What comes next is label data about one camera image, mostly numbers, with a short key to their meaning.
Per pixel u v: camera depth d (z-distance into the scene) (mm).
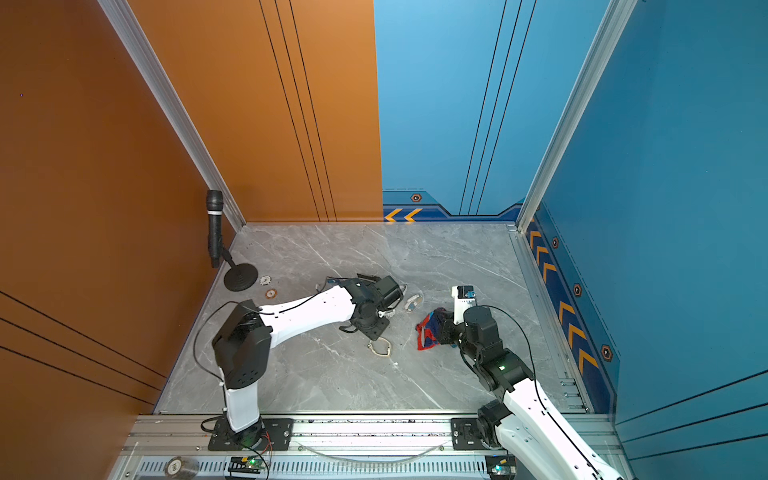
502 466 711
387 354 847
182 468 644
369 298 624
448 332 684
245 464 710
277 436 742
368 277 1029
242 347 477
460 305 692
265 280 1033
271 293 998
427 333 825
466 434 725
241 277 1029
